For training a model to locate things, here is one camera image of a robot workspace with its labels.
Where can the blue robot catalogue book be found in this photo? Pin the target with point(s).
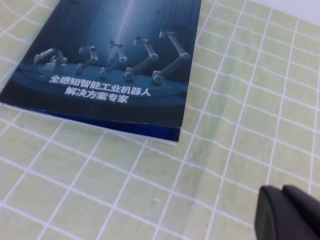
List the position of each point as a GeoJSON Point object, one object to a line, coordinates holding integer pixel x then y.
{"type": "Point", "coordinates": [123, 65]}

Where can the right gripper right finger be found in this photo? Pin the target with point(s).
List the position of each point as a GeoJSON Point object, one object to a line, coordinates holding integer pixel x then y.
{"type": "Point", "coordinates": [307, 206]}

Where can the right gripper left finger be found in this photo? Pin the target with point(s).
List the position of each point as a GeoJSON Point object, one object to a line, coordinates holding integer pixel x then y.
{"type": "Point", "coordinates": [276, 218]}

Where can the green checked tablecloth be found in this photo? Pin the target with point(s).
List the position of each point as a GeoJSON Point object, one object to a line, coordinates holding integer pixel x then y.
{"type": "Point", "coordinates": [252, 118]}

